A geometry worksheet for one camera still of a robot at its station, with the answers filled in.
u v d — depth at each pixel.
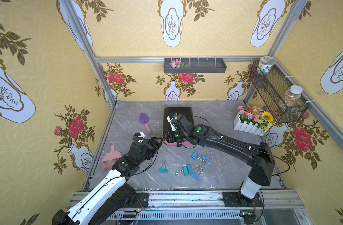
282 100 0.69
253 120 0.90
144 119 1.10
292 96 0.65
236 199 0.75
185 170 0.83
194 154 0.90
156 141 0.69
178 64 0.88
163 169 0.85
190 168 0.84
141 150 0.58
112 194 0.50
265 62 0.85
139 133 0.73
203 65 0.93
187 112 0.93
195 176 0.82
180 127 0.59
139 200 0.73
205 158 0.88
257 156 0.44
